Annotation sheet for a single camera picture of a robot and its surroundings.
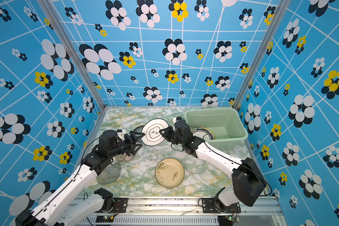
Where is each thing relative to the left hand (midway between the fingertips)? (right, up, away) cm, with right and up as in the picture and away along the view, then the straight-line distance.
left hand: (145, 138), depth 72 cm
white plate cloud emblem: (+2, +4, +10) cm, 11 cm away
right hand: (+7, +3, +6) cm, 10 cm away
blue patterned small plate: (-11, +2, +33) cm, 35 cm away
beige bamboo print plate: (+12, -23, +12) cm, 28 cm away
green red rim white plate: (+36, -1, +28) cm, 45 cm away
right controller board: (+41, -42, -1) cm, 59 cm away
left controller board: (-21, -42, 0) cm, 47 cm away
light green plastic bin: (+53, +6, +27) cm, 60 cm away
